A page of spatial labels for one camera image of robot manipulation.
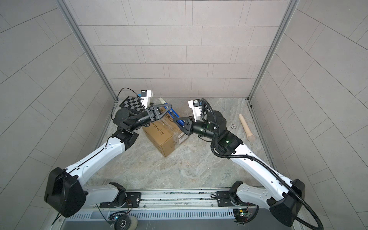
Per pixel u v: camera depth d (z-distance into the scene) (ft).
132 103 3.61
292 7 2.33
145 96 1.93
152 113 1.86
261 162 1.40
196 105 1.81
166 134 2.52
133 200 2.32
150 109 1.87
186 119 1.84
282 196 1.24
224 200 2.32
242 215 2.23
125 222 1.88
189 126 1.75
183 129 1.86
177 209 2.28
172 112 1.99
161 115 1.93
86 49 2.82
